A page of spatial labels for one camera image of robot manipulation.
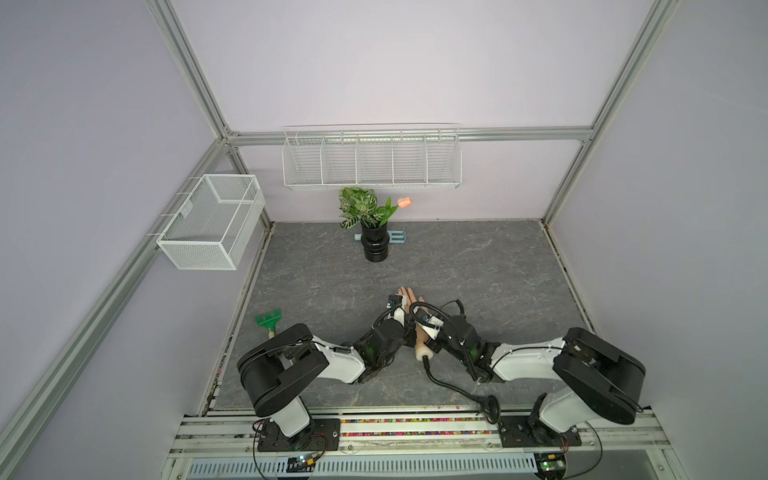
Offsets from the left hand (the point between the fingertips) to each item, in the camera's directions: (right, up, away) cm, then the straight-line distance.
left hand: (417, 317), depth 87 cm
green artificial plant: (-17, +33, +1) cm, 37 cm away
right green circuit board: (+31, -33, -14) cm, 48 cm away
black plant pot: (-13, +22, +16) cm, 30 cm away
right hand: (+2, +1, +1) cm, 2 cm away
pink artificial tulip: (-4, +34, +2) cm, 35 cm away
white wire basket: (-59, +25, -5) cm, 64 cm away
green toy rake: (-47, -3, +8) cm, 47 cm away
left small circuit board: (-30, -33, -15) cm, 46 cm away
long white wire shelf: (-14, +51, +12) cm, 54 cm away
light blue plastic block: (-6, +25, +30) cm, 40 cm away
